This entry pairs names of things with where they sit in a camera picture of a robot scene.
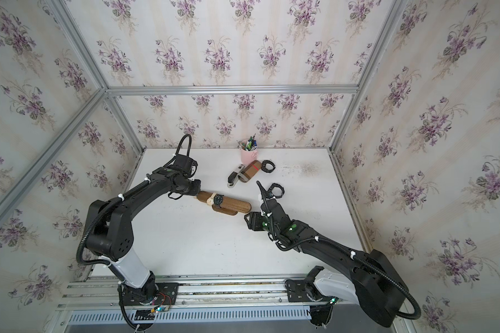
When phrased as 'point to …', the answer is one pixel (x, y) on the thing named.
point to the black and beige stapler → (233, 176)
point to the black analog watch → (218, 199)
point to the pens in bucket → (249, 145)
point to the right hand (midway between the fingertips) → (253, 217)
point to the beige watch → (210, 200)
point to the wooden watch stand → (230, 206)
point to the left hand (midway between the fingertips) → (197, 189)
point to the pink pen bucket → (246, 157)
